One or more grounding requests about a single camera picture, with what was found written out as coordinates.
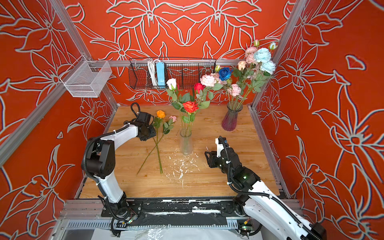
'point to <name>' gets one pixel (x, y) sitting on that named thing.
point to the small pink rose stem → (167, 126)
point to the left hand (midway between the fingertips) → (152, 133)
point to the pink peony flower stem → (234, 91)
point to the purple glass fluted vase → (230, 119)
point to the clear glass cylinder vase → (186, 142)
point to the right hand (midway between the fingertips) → (205, 152)
